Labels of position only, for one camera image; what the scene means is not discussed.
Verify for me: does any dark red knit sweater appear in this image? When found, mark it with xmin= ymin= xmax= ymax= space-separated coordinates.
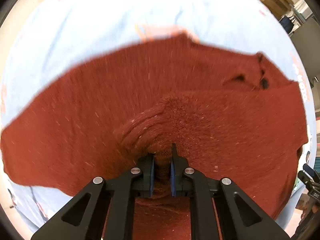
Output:
xmin=1 ymin=35 xmax=308 ymax=239

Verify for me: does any blue dinosaur print bedspread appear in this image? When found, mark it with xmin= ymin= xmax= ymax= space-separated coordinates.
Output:
xmin=1 ymin=0 xmax=316 ymax=239

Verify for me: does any dark blue bag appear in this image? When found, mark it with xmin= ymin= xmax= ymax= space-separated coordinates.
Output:
xmin=279 ymin=15 xmax=295 ymax=34

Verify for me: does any grey office chair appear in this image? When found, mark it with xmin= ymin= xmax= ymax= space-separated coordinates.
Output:
xmin=291 ymin=18 xmax=320 ymax=83

